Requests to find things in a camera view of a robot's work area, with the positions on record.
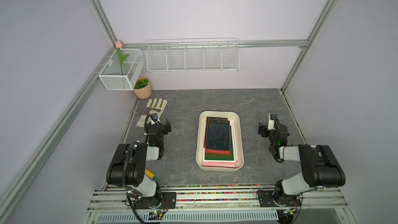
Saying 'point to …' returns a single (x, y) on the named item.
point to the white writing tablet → (213, 156)
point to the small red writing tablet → (218, 137)
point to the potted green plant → (142, 88)
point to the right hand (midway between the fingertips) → (267, 121)
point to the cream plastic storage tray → (232, 115)
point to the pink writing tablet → (220, 164)
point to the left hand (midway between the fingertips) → (159, 121)
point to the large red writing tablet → (218, 137)
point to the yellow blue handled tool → (151, 176)
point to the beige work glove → (157, 106)
